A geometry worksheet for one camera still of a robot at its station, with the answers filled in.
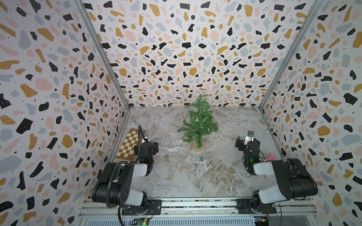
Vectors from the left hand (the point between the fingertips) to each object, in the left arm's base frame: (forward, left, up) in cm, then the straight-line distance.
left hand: (147, 142), depth 92 cm
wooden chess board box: (-4, +14, -4) cm, 15 cm away
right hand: (+1, -66, +3) cm, 66 cm away
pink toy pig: (-9, -80, -5) cm, 81 cm away
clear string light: (-3, -31, +27) cm, 41 cm away
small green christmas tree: (-4, -33, +25) cm, 42 cm away
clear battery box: (-7, -37, -7) cm, 39 cm away
